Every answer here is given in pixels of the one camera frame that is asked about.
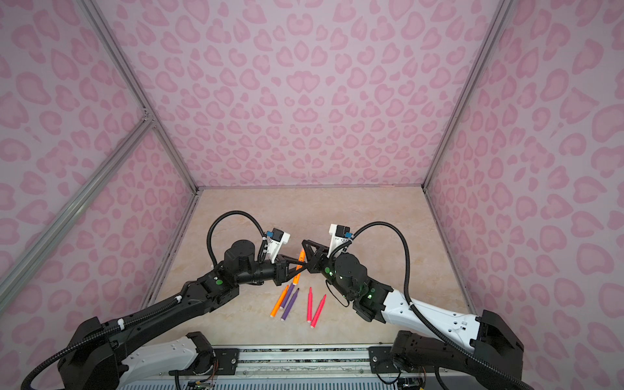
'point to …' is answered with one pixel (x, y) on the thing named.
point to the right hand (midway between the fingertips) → (301, 246)
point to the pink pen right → (318, 312)
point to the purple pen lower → (290, 305)
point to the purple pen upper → (288, 296)
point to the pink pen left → (309, 305)
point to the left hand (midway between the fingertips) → (306, 266)
